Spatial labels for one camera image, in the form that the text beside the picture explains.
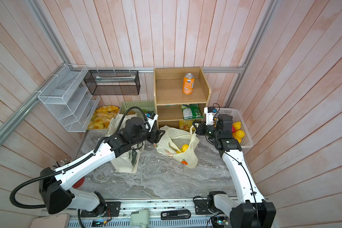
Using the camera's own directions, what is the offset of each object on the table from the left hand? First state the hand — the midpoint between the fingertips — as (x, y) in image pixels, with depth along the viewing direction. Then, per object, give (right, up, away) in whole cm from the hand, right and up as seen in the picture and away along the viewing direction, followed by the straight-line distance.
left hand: (159, 132), depth 74 cm
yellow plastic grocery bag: (+12, -9, +16) cm, 22 cm away
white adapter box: (-9, -42, -5) cm, 44 cm away
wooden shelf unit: (+12, +23, +13) cm, 30 cm away
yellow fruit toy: (+15, -11, +12) cm, 22 cm away
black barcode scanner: (+8, -40, -5) cm, 41 cm away
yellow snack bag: (+17, +3, +31) cm, 35 cm away
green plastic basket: (-12, +20, +45) cm, 50 cm away
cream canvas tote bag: (-18, -18, +4) cm, 26 cm away
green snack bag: (+20, +12, +18) cm, 30 cm away
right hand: (+18, +5, +1) cm, 19 cm away
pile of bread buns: (-46, +9, +33) cm, 57 cm away
